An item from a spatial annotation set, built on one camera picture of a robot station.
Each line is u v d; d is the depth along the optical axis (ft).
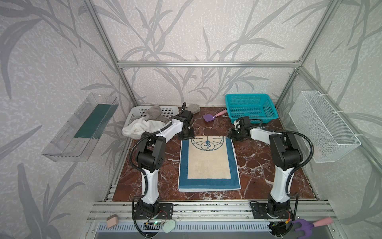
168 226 2.23
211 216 2.41
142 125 3.01
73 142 2.08
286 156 1.75
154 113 3.41
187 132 2.78
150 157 1.75
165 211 2.38
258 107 3.94
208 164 2.94
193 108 3.82
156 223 2.32
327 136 2.05
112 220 2.29
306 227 2.27
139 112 3.55
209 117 3.73
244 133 2.53
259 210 2.41
